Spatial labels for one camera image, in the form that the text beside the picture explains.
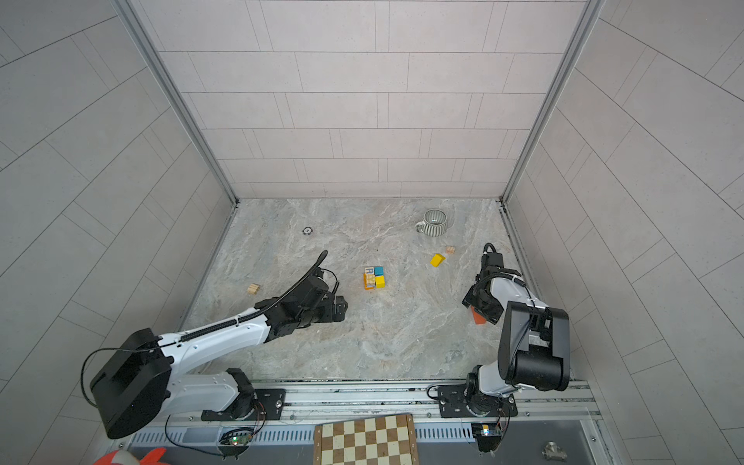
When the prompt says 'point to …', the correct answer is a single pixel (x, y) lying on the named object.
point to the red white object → (127, 457)
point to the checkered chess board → (386, 440)
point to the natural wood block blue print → (370, 277)
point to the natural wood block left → (253, 289)
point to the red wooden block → (479, 319)
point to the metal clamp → (552, 450)
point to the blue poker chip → (307, 231)
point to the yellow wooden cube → (380, 282)
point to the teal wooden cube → (379, 271)
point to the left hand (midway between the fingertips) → (344, 304)
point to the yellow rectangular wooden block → (437, 260)
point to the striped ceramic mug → (433, 225)
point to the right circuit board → (487, 436)
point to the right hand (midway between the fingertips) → (475, 305)
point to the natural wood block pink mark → (450, 250)
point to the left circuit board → (237, 439)
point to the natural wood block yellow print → (369, 285)
